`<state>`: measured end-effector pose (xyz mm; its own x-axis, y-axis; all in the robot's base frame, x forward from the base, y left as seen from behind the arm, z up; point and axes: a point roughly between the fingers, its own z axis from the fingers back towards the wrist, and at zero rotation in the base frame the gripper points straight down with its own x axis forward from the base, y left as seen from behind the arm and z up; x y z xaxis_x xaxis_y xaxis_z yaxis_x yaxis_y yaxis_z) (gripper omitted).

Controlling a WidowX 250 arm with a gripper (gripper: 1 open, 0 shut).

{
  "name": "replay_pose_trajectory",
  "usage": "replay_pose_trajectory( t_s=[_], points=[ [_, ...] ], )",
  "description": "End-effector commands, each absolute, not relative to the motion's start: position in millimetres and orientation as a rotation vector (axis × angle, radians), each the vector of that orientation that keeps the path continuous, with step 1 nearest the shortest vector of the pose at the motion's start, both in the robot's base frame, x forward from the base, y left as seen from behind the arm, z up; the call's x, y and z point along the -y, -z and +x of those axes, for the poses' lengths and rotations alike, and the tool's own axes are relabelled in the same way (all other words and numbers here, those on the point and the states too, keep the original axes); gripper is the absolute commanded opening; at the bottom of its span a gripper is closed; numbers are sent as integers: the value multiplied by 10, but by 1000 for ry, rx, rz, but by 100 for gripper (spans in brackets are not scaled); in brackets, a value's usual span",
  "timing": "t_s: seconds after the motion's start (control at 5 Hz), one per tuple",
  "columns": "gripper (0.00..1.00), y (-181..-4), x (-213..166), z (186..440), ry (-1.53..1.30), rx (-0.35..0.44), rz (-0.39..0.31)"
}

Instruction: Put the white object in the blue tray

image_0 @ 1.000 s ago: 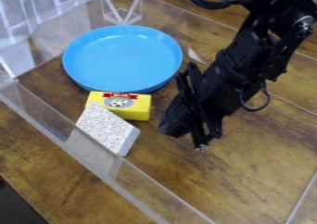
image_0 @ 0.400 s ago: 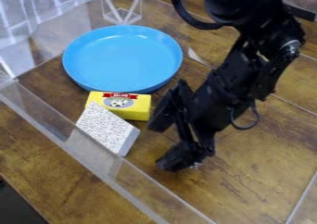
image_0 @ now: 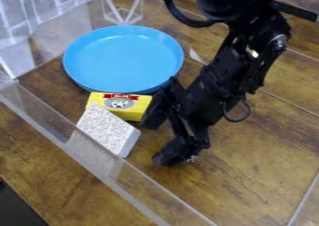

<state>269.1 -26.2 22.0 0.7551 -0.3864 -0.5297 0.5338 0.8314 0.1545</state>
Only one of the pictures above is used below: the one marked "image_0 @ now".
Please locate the white speckled foam block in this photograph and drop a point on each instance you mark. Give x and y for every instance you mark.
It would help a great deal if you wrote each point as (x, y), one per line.
(108, 130)

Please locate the yellow rectangular block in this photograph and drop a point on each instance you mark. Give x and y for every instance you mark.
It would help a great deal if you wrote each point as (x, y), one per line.
(128, 106)

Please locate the clear acrylic enclosure wall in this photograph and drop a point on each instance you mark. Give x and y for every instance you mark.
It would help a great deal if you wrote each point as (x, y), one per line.
(255, 179)

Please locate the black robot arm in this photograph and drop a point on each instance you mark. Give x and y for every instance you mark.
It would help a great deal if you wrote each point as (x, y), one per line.
(259, 33)

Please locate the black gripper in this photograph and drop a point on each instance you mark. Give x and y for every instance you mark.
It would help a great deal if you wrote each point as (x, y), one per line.
(193, 108)

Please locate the blue round tray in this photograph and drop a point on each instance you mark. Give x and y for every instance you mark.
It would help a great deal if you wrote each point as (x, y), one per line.
(124, 59)

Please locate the clear acrylic corner bracket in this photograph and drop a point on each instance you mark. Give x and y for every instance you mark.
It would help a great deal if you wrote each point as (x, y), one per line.
(120, 15)

